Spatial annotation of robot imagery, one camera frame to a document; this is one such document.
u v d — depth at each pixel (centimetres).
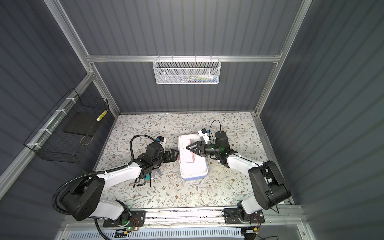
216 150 72
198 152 72
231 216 74
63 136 72
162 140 81
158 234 77
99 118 78
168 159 79
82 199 43
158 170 89
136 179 61
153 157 68
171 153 80
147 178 84
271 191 44
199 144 74
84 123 78
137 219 72
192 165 80
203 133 79
